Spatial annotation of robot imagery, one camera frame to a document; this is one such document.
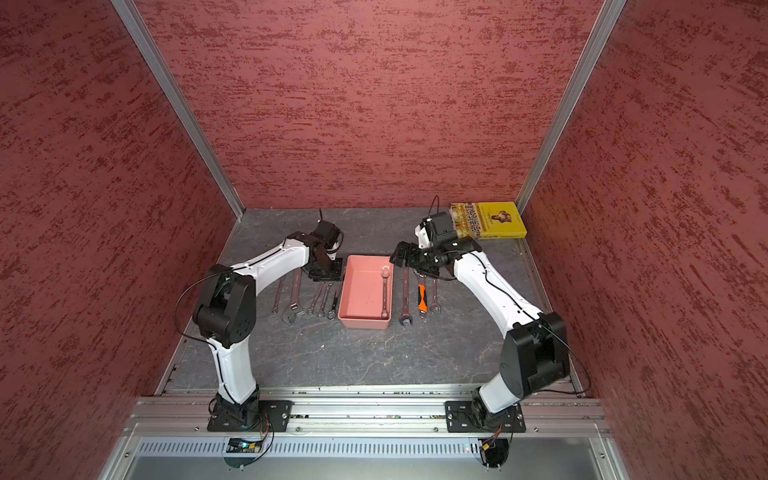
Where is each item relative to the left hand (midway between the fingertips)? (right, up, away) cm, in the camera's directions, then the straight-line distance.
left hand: (335, 281), depth 94 cm
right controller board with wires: (+43, -37, -25) cm, 62 cm away
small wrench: (-1, -11, -2) cm, 11 cm away
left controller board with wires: (-19, -39, -22) cm, 49 cm away
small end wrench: (-4, -10, -2) cm, 11 cm away
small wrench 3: (+32, -8, +1) cm, 33 cm away
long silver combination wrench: (+23, -11, -1) cm, 26 cm away
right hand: (+21, +5, -11) cm, 25 cm away
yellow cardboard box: (+56, +21, +19) cm, 63 cm away
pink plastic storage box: (+10, -6, +1) cm, 12 cm away
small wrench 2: (+16, +1, +7) cm, 17 cm away
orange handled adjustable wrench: (+28, -6, +1) cm, 29 cm away
